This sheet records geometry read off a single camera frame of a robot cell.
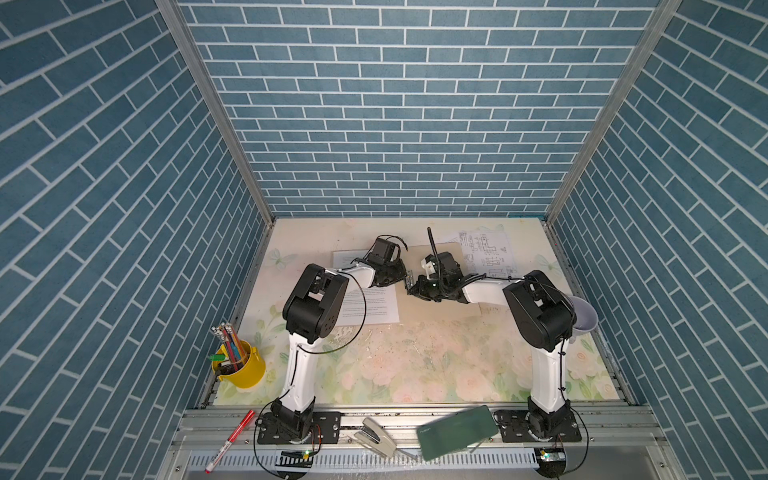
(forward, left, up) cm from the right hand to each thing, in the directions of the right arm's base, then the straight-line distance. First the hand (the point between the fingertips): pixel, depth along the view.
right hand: (408, 289), depth 99 cm
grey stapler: (-43, +5, +1) cm, 43 cm away
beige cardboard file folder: (-7, -3, 0) cm, 8 cm away
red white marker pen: (-47, +41, 0) cm, 62 cm away
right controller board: (-43, -38, -7) cm, 58 cm away
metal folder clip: (+4, 0, -1) cm, 4 cm away
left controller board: (-48, +24, -4) cm, 54 cm away
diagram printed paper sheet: (+20, -29, -3) cm, 35 cm away
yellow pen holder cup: (-32, +38, +7) cm, 50 cm away
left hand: (+7, +1, 0) cm, 7 cm away
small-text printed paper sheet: (+25, -17, -2) cm, 31 cm away
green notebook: (-39, -14, -1) cm, 42 cm away
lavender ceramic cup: (-7, -54, +2) cm, 55 cm away
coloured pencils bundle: (-28, +42, +12) cm, 52 cm away
